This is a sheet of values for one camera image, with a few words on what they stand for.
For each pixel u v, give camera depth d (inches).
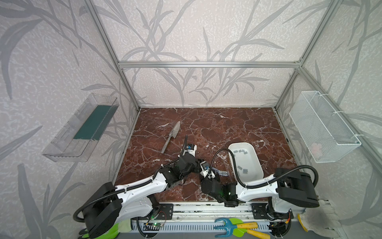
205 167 26.8
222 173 34.0
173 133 40.3
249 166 35.1
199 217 28.5
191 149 28.4
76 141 25.1
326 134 24.8
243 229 26.8
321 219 27.9
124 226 27.2
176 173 24.6
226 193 23.8
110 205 16.0
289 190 16.9
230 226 26.7
